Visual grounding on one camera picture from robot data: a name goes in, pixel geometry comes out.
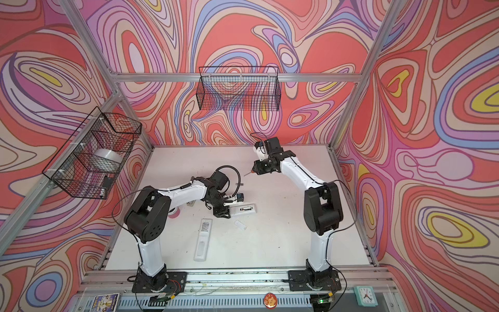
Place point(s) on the pink tape roll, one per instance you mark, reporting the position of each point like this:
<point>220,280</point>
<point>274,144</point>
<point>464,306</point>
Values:
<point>174,213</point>

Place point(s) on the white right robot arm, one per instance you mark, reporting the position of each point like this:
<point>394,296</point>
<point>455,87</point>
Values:
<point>323,211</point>

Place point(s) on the black wire basket back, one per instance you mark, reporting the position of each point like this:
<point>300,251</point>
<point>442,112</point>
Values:
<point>239,88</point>

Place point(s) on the black wire basket left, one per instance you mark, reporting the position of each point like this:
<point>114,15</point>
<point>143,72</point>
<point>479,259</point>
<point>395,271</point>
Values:
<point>70,170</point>

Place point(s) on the aluminium frame corner post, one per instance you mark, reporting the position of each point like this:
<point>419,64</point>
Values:
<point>361,80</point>

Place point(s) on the teal small clock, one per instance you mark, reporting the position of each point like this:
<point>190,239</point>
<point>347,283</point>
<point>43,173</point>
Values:
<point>365,296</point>

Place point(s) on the white tape roll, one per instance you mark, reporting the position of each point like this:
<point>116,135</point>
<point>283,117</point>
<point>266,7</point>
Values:
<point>106,160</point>

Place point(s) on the colourful card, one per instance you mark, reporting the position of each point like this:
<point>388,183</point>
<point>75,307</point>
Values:
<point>105,303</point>

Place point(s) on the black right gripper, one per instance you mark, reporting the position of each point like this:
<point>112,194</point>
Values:
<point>259,170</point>

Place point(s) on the black wire basket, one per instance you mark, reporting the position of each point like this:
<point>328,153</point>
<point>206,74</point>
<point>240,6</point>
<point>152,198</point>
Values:
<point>70,170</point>
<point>239,88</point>

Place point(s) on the white battery cover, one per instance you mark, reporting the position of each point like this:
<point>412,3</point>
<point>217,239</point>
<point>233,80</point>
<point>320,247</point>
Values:
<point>240,225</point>

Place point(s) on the aluminium front rail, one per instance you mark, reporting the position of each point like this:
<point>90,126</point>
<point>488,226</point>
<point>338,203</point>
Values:
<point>240,281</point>

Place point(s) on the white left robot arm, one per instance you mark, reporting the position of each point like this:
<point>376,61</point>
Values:
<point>146,218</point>

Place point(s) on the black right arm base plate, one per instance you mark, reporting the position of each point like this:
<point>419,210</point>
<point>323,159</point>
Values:
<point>309,280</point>

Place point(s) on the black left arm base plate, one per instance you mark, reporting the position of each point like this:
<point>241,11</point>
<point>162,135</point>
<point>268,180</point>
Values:
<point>167,282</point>

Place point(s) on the white remote control with batteries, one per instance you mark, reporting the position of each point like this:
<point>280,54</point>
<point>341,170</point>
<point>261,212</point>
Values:
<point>240,210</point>

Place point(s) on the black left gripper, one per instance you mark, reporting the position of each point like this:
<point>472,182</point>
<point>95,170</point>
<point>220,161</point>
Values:
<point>223,212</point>

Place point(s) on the red round sticker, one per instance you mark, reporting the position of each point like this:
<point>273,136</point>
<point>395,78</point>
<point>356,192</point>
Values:
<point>270,301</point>

